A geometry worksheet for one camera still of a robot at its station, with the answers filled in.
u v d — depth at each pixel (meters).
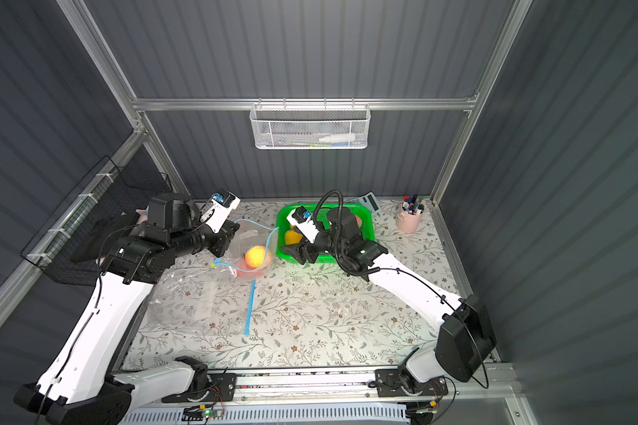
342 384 0.75
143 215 0.74
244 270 0.69
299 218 0.61
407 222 1.05
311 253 0.65
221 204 0.54
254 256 0.72
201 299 0.91
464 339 0.41
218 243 0.57
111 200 0.78
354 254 0.58
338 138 0.88
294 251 0.64
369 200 1.19
